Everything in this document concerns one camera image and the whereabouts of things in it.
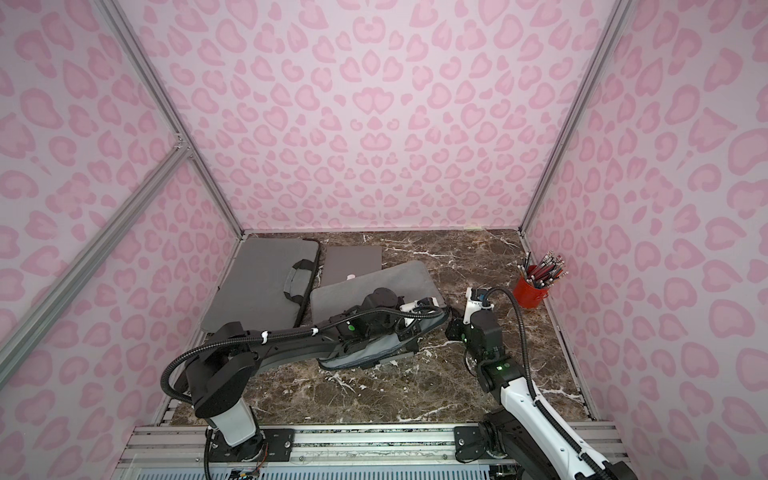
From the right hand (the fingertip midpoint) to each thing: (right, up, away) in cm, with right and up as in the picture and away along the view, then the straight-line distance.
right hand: (454, 309), depth 83 cm
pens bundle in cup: (+28, +10, +6) cm, 30 cm away
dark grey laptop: (-36, +13, +28) cm, 47 cm away
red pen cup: (+25, +3, +10) cm, 27 cm away
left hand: (-7, 0, -5) cm, 8 cm away
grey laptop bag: (-61, +5, +20) cm, 64 cm away
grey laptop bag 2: (-11, +6, +12) cm, 17 cm away
